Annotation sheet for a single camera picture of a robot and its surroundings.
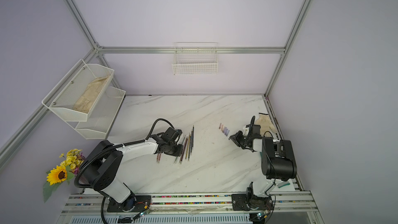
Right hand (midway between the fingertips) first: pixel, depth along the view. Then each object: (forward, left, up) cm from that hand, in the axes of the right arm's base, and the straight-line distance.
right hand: (231, 139), depth 97 cm
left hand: (-9, +31, +1) cm, 33 cm away
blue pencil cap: (+5, +2, -1) cm, 6 cm away
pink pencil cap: (+10, +6, 0) cm, 12 cm away
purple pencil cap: (+7, +3, 0) cm, 7 cm away
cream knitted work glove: (+14, -24, +1) cm, 28 cm away
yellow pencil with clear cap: (-1, +27, +1) cm, 27 cm away
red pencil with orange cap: (-12, +44, +1) cm, 46 cm away
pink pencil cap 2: (+8, +5, +1) cm, 10 cm away
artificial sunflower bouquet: (-27, +71, +26) cm, 81 cm away
